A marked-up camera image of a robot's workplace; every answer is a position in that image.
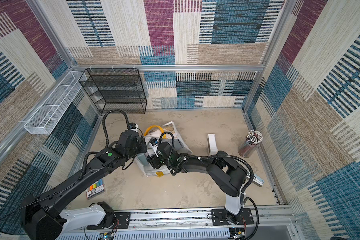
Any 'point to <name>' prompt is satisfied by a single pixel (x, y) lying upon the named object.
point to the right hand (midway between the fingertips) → (154, 158)
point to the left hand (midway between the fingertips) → (145, 140)
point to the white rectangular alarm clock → (212, 144)
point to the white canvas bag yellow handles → (154, 135)
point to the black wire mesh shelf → (118, 89)
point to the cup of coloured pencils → (253, 138)
